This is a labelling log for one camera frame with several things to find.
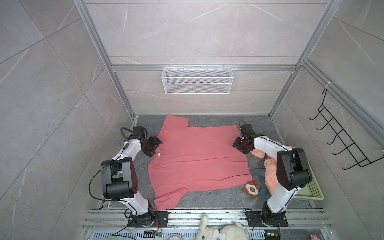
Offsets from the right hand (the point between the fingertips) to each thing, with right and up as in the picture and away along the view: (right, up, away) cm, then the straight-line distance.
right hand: (235, 144), depth 98 cm
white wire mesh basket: (-25, +44, +3) cm, 51 cm away
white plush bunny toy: (-10, -33, -35) cm, 49 cm away
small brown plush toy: (+5, -22, -17) cm, 28 cm away
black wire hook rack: (+40, +2, -35) cm, 54 cm away
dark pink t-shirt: (-31, -7, -3) cm, 32 cm away
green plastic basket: (+38, -23, -18) cm, 48 cm away
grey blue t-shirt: (+10, -15, -14) cm, 23 cm away
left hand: (-50, +2, -5) cm, 50 cm away
